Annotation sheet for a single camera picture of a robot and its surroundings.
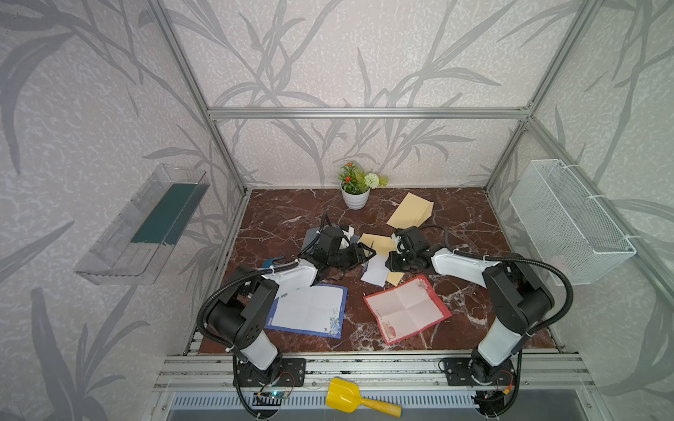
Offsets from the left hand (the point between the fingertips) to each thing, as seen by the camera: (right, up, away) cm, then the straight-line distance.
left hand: (373, 256), depth 86 cm
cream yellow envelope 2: (+19, +15, +26) cm, 36 cm away
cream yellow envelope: (+5, +2, +13) cm, 14 cm away
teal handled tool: (-38, -4, +11) cm, 40 cm away
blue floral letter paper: (-18, -17, -1) cm, 25 cm away
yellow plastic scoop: (-9, -35, -15) cm, 39 cm away
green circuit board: (-28, -35, -15) cm, 47 cm away
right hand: (+5, -3, +8) cm, 10 cm away
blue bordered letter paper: (+2, -6, +7) cm, 10 cm away
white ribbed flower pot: (-5, +19, +23) cm, 30 cm away
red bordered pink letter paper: (+11, -18, +1) cm, 21 cm away
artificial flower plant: (-6, +27, +16) cm, 33 cm away
